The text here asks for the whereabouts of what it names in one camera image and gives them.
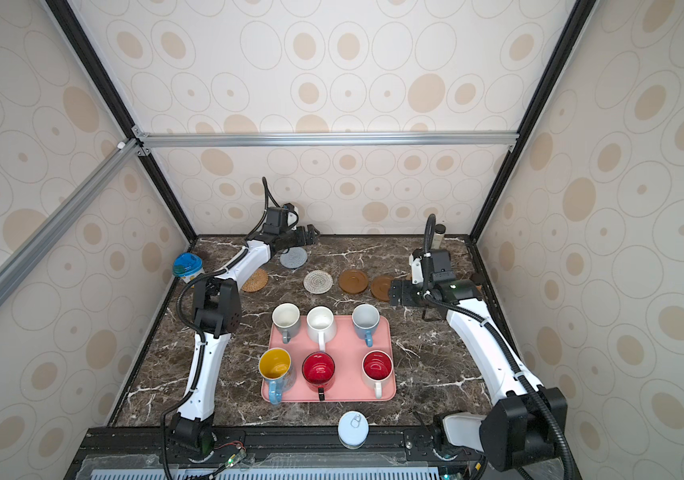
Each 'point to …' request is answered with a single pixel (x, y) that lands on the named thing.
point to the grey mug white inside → (286, 318)
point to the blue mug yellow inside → (275, 366)
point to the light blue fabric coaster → (295, 257)
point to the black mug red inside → (318, 369)
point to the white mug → (321, 325)
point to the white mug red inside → (377, 369)
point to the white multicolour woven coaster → (318, 281)
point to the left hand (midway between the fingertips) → (318, 226)
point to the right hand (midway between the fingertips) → (406, 291)
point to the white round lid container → (353, 430)
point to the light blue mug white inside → (365, 319)
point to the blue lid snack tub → (187, 266)
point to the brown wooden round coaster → (353, 281)
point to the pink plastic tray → (346, 370)
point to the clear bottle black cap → (439, 233)
